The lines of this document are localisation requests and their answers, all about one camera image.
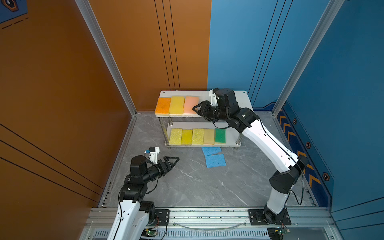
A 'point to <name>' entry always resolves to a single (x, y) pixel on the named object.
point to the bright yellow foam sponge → (186, 136)
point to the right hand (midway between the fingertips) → (192, 109)
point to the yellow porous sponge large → (175, 136)
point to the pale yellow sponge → (209, 136)
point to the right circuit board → (277, 233)
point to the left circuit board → (146, 232)
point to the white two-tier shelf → (182, 126)
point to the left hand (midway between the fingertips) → (176, 160)
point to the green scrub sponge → (220, 135)
